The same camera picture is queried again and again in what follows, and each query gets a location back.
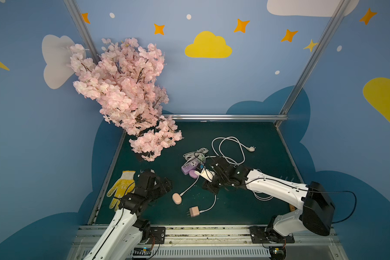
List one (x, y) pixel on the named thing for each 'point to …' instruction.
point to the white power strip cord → (229, 148)
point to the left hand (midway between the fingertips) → (168, 183)
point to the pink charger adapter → (194, 211)
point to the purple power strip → (186, 168)
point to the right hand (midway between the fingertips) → (206, 183)
